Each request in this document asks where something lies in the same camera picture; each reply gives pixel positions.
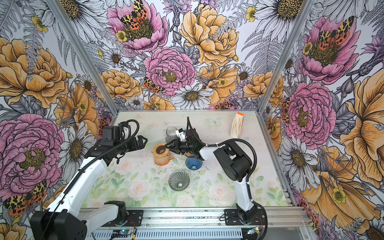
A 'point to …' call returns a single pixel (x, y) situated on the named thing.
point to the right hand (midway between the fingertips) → (166, 150)
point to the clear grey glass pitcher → (171, 134)
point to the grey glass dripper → (179, 180)
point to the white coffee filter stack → (237, 125)
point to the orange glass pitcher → (163, 161)
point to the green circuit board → (121, 233)
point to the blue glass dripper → (193, 163)
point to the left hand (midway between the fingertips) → (139, 146)
